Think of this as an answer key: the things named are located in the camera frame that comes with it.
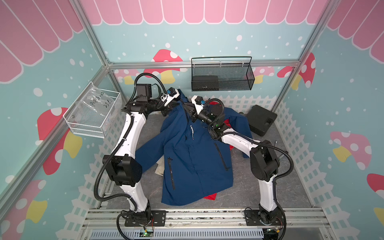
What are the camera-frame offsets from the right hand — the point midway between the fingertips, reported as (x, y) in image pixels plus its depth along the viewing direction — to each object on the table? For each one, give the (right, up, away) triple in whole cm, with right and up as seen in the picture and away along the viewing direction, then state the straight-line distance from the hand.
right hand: (184, 104), depth 78 cm
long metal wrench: (+62, -22, +25) cm, 70 cm away
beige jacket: (-15, -37, +12) cm, 42 cm away
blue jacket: (+7, -30, +11) cm, 33 cm away
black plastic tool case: (+53, -6, +30) cm, 61 cm away
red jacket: (+16, -50, +3) cm, 53 cm away
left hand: (-4, 0, +1) cm, 4 cm away
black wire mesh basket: (+17, +23, +20) cm, 35 cm away
